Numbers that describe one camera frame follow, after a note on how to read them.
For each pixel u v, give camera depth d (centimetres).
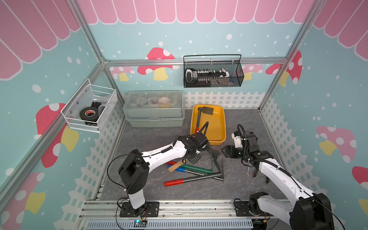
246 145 65
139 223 73
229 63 89
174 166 69
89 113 71
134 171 45
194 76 89
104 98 79
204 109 116
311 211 44
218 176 81
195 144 62
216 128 109
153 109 100
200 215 74
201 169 87
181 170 87
